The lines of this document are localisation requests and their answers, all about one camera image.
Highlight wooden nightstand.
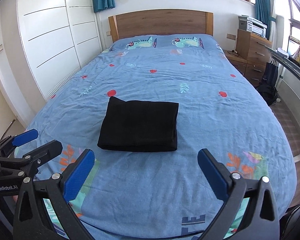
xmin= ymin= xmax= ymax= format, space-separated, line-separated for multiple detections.
xmin=224 ymin=50 xmax=247 ymax=76

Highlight teal right curtain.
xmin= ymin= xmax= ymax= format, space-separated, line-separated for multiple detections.
xmin=255 ymin=0 xmax=276 ymax=40

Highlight black pants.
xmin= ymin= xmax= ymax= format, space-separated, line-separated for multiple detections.
xmin=97 ymin=96 xmax=179 ymax=152

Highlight wooden headboard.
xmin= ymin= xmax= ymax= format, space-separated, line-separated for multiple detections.
xmin=108 ymin=9 xmax=214 ymax=42

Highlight blue patterned bed sheet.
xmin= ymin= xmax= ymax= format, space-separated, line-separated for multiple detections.
xmin=15 ymin=34 xmax=296 ymax=239

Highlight black backpack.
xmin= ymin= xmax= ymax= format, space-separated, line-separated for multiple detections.
xmin=256 ymin=84 xmax=278 ymax=106

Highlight wooden dresser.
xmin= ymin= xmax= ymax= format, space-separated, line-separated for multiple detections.
xmin=236 ymin=29 xmax=272 ymax=87

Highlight white wardrobe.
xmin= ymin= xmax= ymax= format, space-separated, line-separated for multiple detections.
xmin=17 ymin=0 xmax=102 ymax=100

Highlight white printer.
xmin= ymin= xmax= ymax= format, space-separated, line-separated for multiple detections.
xmin=238 ymin=15 xmax=267 ymax=38

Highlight black bag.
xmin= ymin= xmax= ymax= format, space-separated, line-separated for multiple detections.
xmin=261 ymin=59 xmax=279 ymax=87

